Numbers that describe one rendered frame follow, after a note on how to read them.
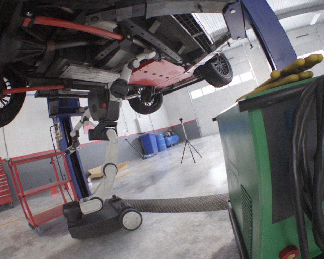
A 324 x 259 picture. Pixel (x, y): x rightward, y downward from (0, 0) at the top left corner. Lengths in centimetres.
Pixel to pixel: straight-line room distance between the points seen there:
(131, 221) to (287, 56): 179
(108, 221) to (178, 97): 1020
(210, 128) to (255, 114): 1024
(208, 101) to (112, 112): 921
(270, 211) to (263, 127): 18
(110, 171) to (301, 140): 147
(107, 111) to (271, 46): 149
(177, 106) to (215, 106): 253
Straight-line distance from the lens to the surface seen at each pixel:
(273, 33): 144
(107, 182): 159
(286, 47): 141
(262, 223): 40
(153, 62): 207
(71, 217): 165
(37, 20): 99
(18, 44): 133
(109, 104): 162
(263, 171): 35
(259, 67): 1053
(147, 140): 788
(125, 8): 107
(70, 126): 299
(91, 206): 160
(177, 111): 1114
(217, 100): 1044
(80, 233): 159
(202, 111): 1063
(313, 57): 45
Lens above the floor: 72
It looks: 2 degrees up
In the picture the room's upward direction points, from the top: 16 degrees counter-clockwise
